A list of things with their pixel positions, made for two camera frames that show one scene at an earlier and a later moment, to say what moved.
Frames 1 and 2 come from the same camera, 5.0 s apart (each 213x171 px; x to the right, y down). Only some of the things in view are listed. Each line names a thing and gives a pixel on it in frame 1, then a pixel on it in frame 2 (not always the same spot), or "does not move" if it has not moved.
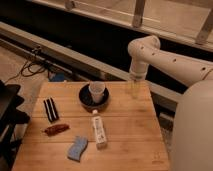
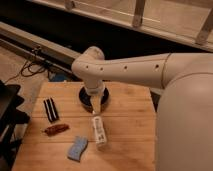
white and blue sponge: [75, 149] does not move
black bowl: [87, 100] does not move
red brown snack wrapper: [53, 129] does not move
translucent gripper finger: [129, 86] to [96, 103]
